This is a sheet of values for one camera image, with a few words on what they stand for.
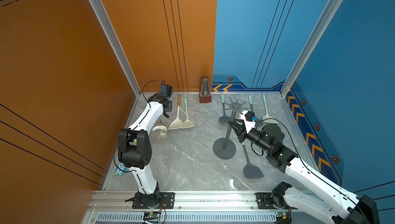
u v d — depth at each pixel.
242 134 0.61
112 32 0.86
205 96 1.10
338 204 0.41
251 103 1.13
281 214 0.72
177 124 1.00
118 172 0.81
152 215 0.72
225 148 0.91
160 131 0.92
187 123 1.02
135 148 0.48
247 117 0.59
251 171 0.82
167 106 0.67
